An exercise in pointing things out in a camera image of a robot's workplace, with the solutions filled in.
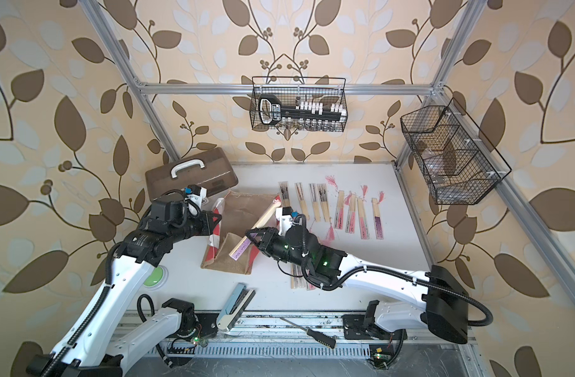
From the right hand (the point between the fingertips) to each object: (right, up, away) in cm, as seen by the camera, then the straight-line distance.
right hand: (245, 235), depth 66 cm
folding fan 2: (+27, +10, +43) cm, 51 cm away
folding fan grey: (+14, -20, +17) cm, 30 cm away
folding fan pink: (+34, +3, +37) cm, 50 cm away
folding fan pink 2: (+42, -5, +30) cm, 52 cm away
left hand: (-10, +5, +7) cm, 14 cm away
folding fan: (+22, +12, +44) cm, 51 cm away
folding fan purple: (+49, -2, +33) cm, 60 cm away
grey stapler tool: (-6, -26, +10) cm, 28 cm away
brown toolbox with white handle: (-19, +20, +25) cm, 37 cm away
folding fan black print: (+9, +11, +42) cm, 45 cm away
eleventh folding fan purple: (-1, -3, -1) cm, 3 cm away
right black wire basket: (+66, +19, +9) cm, 69 cm away
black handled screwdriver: (+21, -33, +6) cm, 40 cm away
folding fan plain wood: (+16, +12, +43) cm, 48 cm away
